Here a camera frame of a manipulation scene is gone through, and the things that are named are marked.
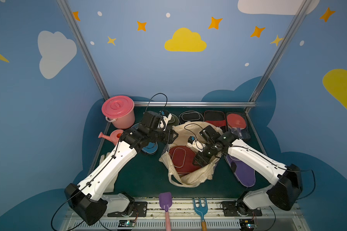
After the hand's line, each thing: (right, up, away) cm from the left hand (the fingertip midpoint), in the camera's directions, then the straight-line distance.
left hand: (176, 133), depth 71 cm
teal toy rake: (+14, -41, +3) cm, 43 cm away
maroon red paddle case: (+4, -18, +24) cm, 30 cm away
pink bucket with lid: (-38, +14, +25) cm, 47 cm away
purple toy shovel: (-6, -37, +6) cm, 38 cm away
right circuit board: (+36, -47, +1) cm, 59 cm away
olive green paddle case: (-1, +6, +40) cm, 41 cm away
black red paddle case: (+32, +9, +40) cm, 53 cm away
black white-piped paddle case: (+12, +11, +43) cm, 46 cm away
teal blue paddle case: (-11, -6, -8) cm, 15 cm away
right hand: (+13, -13, +8) cm, 20 cm away
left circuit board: (-25, -46, 0) cm, 52 cm away
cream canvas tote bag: (+4, +2, -2) cm, 5 cm away
